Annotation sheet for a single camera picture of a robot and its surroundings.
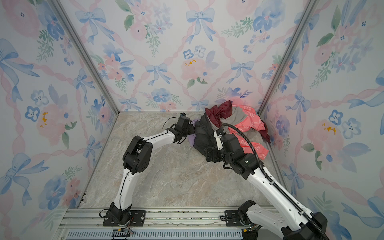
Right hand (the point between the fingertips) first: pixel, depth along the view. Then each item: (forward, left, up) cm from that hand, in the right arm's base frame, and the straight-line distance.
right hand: (212, 148), depth 76 cm
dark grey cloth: (+18, +2, -15) cm, 23 cm away
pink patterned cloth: (+31, -31, -14) cm, 46 cm away
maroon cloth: (+31, -4, -7) cm, 32 cm away
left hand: (+25, +9, -13) cm, 30 cm away
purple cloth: (+19, +11, -16) cm, 27 cm away
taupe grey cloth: (+28, -17, -5) cm, 33 cm away
